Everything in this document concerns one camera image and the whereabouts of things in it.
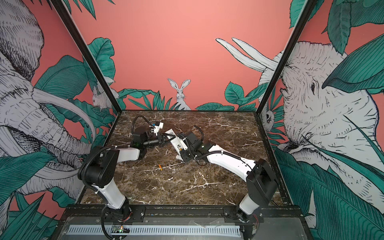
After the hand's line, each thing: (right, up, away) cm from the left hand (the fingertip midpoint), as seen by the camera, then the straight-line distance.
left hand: (174, 136), depth 84 cm
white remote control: (0, -3, +1) cm, 3 cm away
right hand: (+4, -9, -3) cm, 10 cm away
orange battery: (-10, -19, +6) cm, 23 cm away
